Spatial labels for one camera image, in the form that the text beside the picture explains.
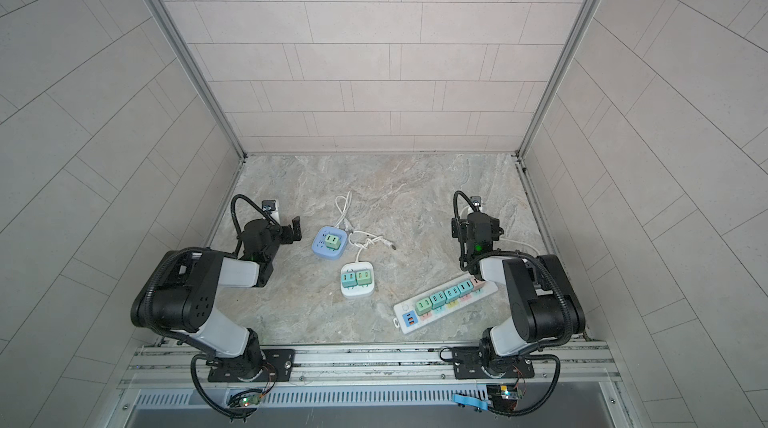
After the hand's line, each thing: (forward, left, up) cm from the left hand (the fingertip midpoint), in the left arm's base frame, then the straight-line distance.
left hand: (291, 211), depth 94 cm
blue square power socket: (-11, -10, -3) cm, 16 cm away
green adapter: (-22, -25, +2) cm, 34 cm away
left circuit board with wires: (-48, -2, 0) cm, 48 cm away
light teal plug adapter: (-26, -48, +2) cm, 55 cm away
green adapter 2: (-25, -52, +2) cm, 57 cm away
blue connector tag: (-48, -51, -2) cm, 70 cm away
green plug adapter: (-11, -15, +1) cm, 19 cm away
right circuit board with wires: (-47, -59, -5) cm, 76 cm away
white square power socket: (-24, -24, -3) cm, 34 cm away
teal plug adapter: (-22, -21, +1) cm, 31 cm away
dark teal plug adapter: (-28, -45, +2) cm, 52 cm away
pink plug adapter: (-23, -56, +2) cm, 60 cm away
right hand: (0, -58, -1) cm, 58 cm away
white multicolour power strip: (-31, -37, -2) cm, 48 cm away
